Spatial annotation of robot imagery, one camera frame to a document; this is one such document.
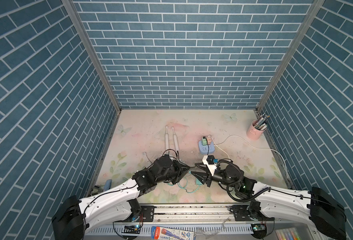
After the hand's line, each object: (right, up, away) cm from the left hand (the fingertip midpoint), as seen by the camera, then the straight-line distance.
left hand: (195, 170), depth 71 cm
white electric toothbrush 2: (-12, +12, +30) cm, 35 cm away
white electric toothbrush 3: (-31, +3, +23) cm, 38 cm away
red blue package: (-17, -28, -3) cm, 33 cm away
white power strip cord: (+43, +7, +28) cm, 52 cm away
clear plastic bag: (+6, -29, -2) cm, 29 cm away
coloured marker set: (+43, -28, -3) cm, 51 cm away
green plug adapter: (+7, +11, +23) cm, 27 cm away
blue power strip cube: (+7, +6, +25) cm, 26 cm away
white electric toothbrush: (-17, +11, +29) cm, 35 cm away
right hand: (0, 0, 0) cm, 0 cm away
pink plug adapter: (+11, +14, +23) cm, 29 cm away
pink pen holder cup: (+41, +16, +27) cm, 51 cm away
